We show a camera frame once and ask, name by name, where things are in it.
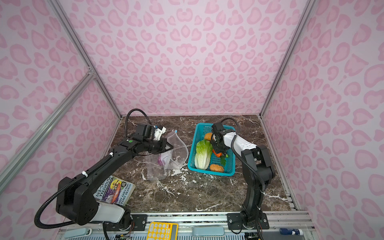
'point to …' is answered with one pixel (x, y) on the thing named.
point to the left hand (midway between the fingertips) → (174, 145)
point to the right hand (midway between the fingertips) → (221, 147)
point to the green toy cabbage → (203, 154)
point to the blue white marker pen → (291, 231)
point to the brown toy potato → (216, 168)
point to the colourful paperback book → (115, 191)
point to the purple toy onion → (160, 161)
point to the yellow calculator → (162, 231)
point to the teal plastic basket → (229, 167)
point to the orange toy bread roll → (208, 136)
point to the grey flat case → (208, 231)
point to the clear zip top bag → (158, 165)
